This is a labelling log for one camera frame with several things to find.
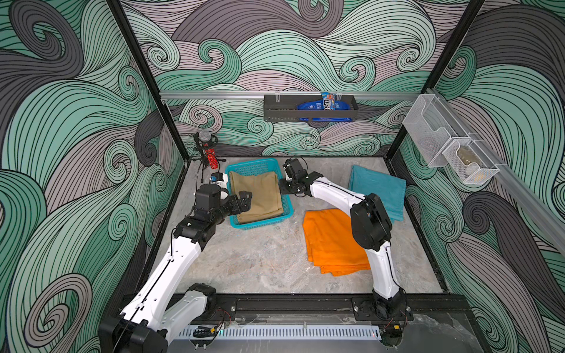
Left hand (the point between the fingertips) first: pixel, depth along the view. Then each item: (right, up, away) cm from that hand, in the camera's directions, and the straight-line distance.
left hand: (240, 193), depth 77 cm
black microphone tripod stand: (-20, +19, +18) cm, 33 cm away
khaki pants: (+8, -4, +24) cm, 25 cm away
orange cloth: (+35, -22, +10) cm, 42 cm away
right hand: (+17, +1, +21) cm, 27 cm away
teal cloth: (+69, -1, +28) cm, 74 cm away
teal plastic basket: (+3, +11, +30) cm, 32 cm away
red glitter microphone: (-18, +23, +16) cm, 33 cm away
